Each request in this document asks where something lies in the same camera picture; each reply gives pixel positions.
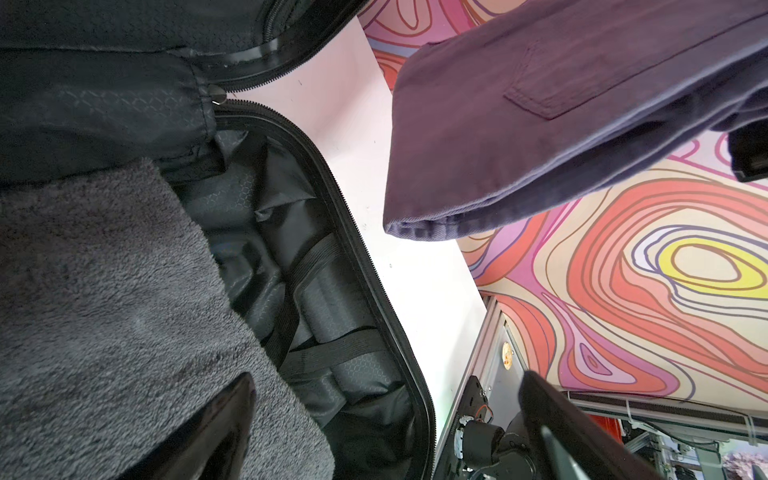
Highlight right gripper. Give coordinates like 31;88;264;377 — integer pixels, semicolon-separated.
728;119;768;182

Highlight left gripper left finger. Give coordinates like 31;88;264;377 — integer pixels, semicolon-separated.
120;372;256;479

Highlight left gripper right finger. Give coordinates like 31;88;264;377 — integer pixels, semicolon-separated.
518;371;659;479

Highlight grey towel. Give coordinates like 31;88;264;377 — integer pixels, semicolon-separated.
1;161;335;479

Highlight purple trousers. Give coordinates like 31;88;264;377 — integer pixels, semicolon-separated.
383;1;767;241

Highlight beige round sticker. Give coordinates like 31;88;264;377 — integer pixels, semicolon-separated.
501;342;515;371

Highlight open black white suitcase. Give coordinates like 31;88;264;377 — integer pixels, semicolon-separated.
1;1;436;479

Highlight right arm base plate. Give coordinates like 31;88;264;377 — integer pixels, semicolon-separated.
433;375;541;480

